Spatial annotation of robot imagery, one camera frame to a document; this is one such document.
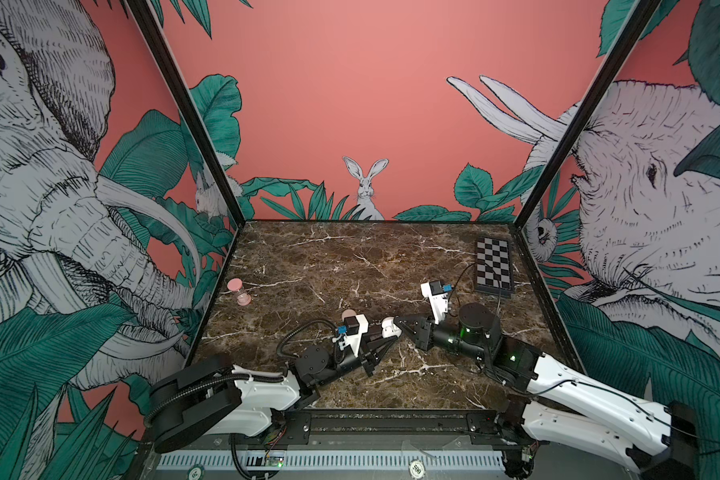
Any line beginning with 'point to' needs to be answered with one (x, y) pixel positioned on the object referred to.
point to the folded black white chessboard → (493, 267)
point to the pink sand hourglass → (236, 285)
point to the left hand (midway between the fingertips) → (395, 335)
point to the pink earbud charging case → (348, 313)
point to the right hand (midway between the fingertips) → (394, 323)
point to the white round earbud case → (389, 328)
